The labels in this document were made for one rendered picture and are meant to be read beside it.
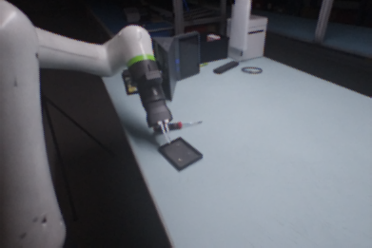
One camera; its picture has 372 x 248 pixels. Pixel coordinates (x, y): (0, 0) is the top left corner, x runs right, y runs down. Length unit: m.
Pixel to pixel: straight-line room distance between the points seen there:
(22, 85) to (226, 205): 0.46
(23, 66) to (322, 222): 0.62
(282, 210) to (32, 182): 0.50
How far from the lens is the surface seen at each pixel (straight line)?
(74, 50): 0.75
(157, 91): 0.73
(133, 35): 0.78
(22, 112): 0.48
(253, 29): 1.40
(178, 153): 0.71
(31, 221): 0.57
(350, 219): 0.65
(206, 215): 0.58
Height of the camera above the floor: 1.47
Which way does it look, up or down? 30 degrees down
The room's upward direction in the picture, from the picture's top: 3 degrees counter-clockwise
